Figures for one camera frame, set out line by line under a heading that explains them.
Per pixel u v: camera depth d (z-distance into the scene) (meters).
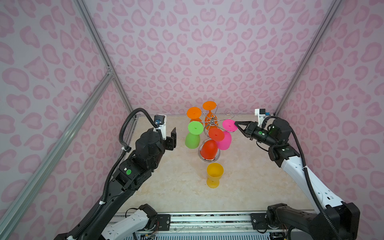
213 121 0.75
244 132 0.65
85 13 0.70
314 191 0.42
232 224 0.73
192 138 0.77
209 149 0.74
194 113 0.76
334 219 0.39
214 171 0.79
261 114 0.66
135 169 0.43
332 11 0.70
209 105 0.81
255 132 0.64
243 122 0.68
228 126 0.69
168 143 0.55
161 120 0.50
